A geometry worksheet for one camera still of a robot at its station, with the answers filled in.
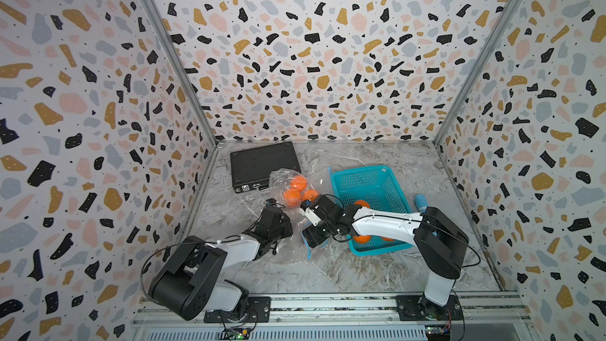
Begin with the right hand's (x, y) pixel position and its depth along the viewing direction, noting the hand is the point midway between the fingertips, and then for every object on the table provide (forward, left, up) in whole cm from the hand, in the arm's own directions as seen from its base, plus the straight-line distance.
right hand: (308, 236), depth 85 cm
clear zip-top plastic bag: (-6, +4, +4) cm, 8 cm away
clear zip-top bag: (+19, +12, +8) cm, 24 cm away
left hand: (+6, +7, -3) cm, 10 cm away
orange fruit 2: (+14, +7, +3) cm, 16 cm away
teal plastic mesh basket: (+25, -30, -4) cm, 39 cm away
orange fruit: (+19, +5, +7) cm, 20 cm away
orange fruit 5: (0, -20, -1) cm, 20 cm away
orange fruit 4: (+14, -20, +1) cm, 24 cm away
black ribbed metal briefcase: (+31, +27, +1) cm, 41 cm away
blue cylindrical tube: (+16, -46, -3) cm, 48 cm away
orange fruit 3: (+15, 0, +4) cm, 15 cm away
